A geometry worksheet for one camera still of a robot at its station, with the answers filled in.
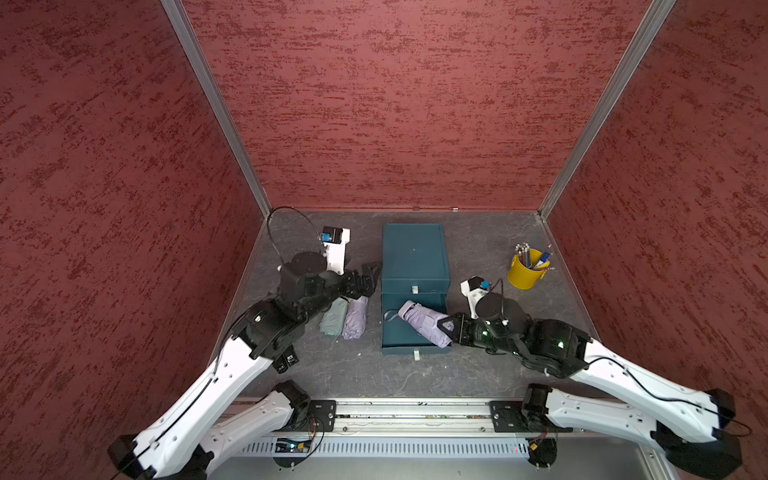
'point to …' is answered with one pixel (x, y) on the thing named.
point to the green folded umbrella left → (333, 316)
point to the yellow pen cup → (522, 277)
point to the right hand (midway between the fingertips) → (440, 333)
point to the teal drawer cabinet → (414, 260)
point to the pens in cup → (524, 254)
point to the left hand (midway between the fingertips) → (364, 268)
